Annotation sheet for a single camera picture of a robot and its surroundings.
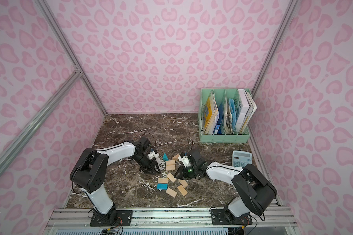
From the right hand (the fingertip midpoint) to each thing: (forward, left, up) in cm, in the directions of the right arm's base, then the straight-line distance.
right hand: (176, 176), depth 84 cm
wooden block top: (+10, +4, -3) cm, 11 cm away
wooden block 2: (0, +3, -2) cm, 4 cm away
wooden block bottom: (-8, +2, -2) cm, 9 cm away
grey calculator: (+12, -39, -2) cm, 41 cm away
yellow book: (+36, -21, +16) cm, 44 cm away
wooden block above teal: (-2, +8, -2) cm, 9 cm away
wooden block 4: (-7, -3, -3) cm, 8 cm away
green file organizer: (+31, -29, +17) cm, 46 cm away
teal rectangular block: (-5, +7, -2) cm, 9 cm away
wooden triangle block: (+12, +1, -2) cm, 12 cm away
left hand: (+3, +10, 0) cm, 11 cm away
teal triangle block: (+12, +8, -2) cm, 15 cm away
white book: (+35, -43, +20) cm, 59 cm away
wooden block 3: (-3, -4, -3) cm, 6 cm away
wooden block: (+6, +4, -3) cm, 8 cm away
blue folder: (+32, -34, +19) cm, 50 cm away
